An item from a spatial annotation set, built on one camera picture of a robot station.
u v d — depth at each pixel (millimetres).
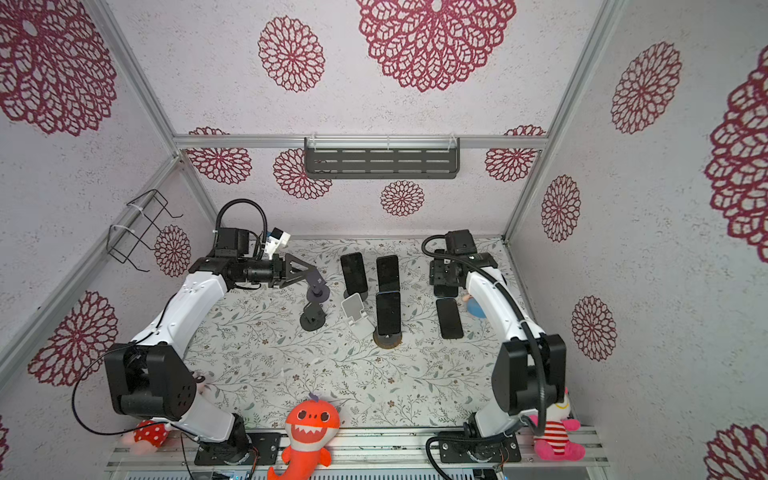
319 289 1001
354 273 944
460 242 671
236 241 671
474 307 947
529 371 441
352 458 730
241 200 705
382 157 931
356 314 922
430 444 685
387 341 922
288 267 702
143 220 795
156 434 718
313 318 930
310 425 699
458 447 732
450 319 973
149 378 433
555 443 701
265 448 744
